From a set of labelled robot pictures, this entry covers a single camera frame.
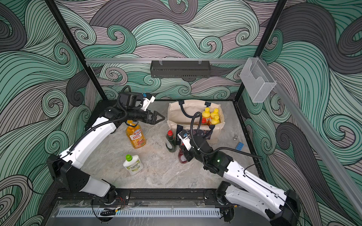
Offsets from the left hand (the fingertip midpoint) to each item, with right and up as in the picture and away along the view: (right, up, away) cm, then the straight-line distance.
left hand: (159, 115), depth 73 cm
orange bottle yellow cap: (+32, -3, +8) cm, 33 cm away
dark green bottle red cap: (+6, -14, +8) cm, 17 cm away
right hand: (+12, -16, 0) cm, 20 cm away
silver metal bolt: (+50, -17, +23) cm, 57 cm away
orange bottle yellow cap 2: (+33, +1, +11) cm, 35 cm away
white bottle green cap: (-14, -26, -1) cm, 29 cm away
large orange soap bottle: (-15, -11, +7) cm, 20 cm away
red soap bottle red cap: (+12, -23, +3) cm, 26 cm away
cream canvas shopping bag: (+15, -1, +22) cm, 27 cm away
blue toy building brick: (+51, -22, +19) cm, 59 cm away
